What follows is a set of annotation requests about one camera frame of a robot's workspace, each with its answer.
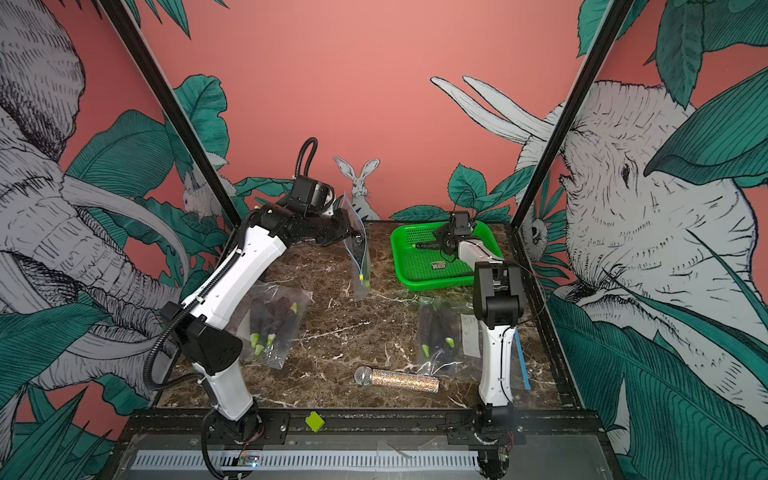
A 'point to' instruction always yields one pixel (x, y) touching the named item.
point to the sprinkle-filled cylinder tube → (393, 378)
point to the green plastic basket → (427, 268)
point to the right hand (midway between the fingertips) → (435, 226)
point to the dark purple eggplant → (426, 329)
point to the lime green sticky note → (315, 421)
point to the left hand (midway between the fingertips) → (360, 225)
